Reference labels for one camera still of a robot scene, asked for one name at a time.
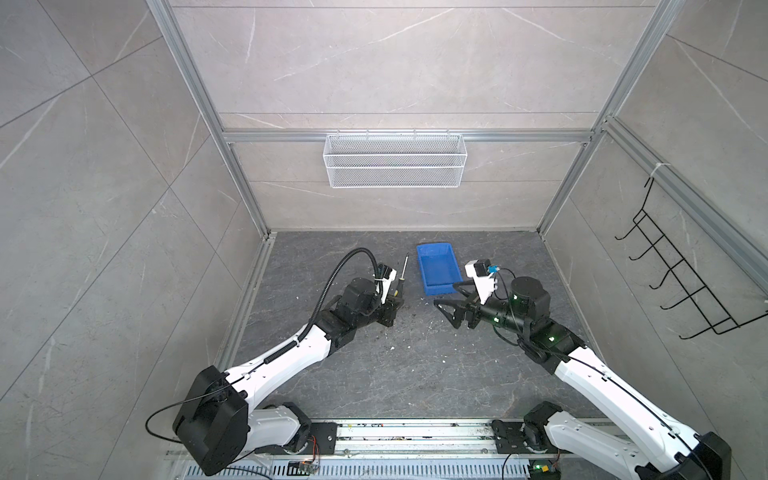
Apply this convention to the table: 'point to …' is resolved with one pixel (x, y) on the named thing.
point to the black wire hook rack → (697, 291)
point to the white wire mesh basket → (395, 161)
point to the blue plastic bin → (439, 268)
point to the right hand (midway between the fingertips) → (445, 291)
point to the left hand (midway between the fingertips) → (400, 294)
